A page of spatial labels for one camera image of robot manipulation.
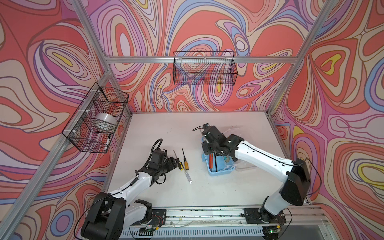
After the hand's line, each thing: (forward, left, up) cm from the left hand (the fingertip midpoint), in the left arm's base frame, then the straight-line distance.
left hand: (176, 162), depth 88 cm
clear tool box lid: (-4, -36, +5) cm, 36 cm away
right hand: (+3, -19, +11) cm, 22 cm away
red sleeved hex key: (+2, -22, -4) cm, 22 cm away
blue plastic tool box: (0, -25, -3) cm, 25 cm away
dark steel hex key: (+2, -24, -4) cm, 25 cm away
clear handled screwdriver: (-8, -8, -5) cm, 12 cm away
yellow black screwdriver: (0, -2, -2) cm, 3 cm away
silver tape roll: (+7, +31, +29) cm, 44 cm away
